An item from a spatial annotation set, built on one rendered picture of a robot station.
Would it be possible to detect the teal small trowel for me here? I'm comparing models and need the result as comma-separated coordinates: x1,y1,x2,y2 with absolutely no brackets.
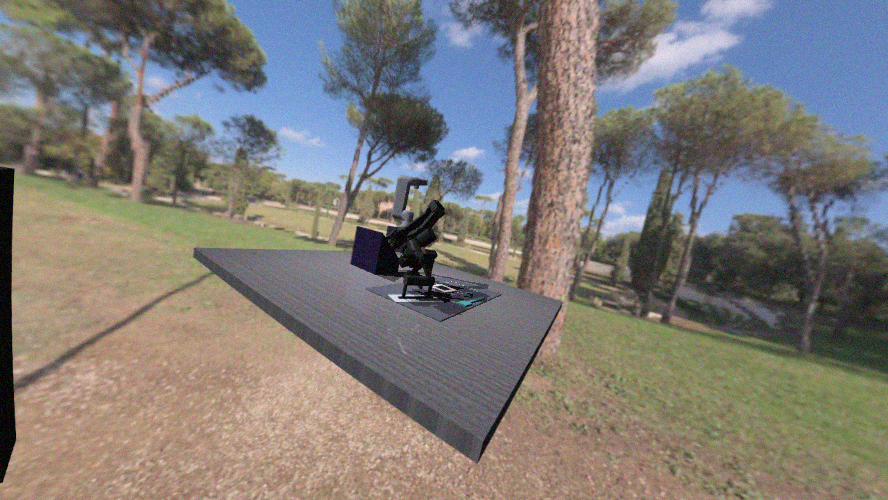
457,297,485,307

